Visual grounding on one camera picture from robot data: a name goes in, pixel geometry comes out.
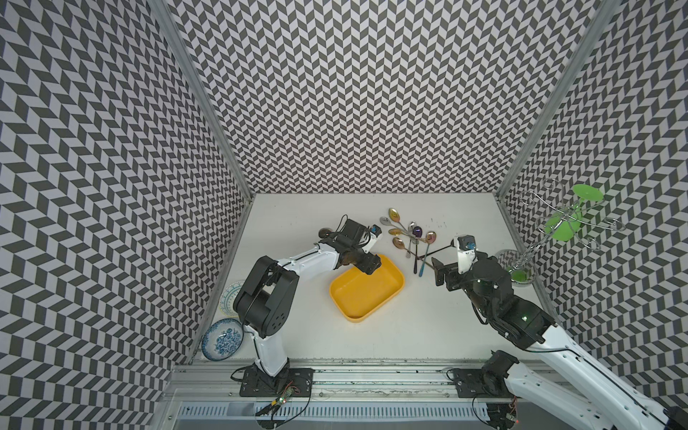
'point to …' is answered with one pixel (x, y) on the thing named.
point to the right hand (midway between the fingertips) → (450, 259)
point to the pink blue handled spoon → (430, 238)
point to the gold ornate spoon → (398, 232)
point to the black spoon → (324, 232)
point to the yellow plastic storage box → (358, 296)
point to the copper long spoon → (399, 243)
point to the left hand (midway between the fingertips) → (370, 259)
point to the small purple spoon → (417, 232)
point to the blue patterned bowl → (222, 339)
